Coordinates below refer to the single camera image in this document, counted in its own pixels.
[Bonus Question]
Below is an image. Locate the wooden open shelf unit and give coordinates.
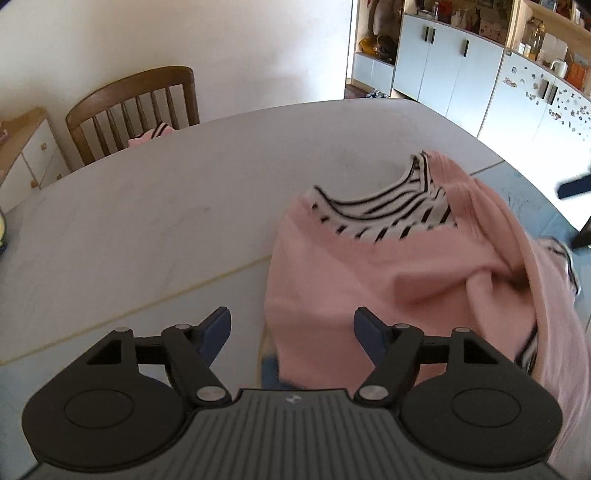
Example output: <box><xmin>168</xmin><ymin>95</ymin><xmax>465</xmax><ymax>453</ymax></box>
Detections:
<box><xmin>348</xmin><ymin>1</ymin><xmax>590</xmax><ymax>114</ymax></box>

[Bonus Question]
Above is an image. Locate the white cabinet wall unit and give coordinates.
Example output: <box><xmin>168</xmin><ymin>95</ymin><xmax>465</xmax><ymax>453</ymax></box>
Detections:
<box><xmin>351</xmin><ymin>12</ymin><xmax>591</xmax><ymax>232</ymax></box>

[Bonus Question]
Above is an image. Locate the white drawer sideboard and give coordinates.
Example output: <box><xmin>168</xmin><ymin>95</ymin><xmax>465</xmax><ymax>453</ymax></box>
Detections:
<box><xmin>0</xmin><ymin>107</ymin><xmax>71</xmax><ymax>213</ymax></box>

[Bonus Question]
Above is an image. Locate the pink sweater with striped collar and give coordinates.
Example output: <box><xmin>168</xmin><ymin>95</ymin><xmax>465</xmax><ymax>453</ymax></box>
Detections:
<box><xmin>264</xmin><ymin>152</ymin><xmax>590</xmax><ymax>455</ymax></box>

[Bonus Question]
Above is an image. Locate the brown wooden chair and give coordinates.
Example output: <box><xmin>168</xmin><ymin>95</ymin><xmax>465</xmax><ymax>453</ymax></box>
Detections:
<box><xmin>66</xmin><ymin>66</ymin><xmax>200</xmax><ymax>166</ymax></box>

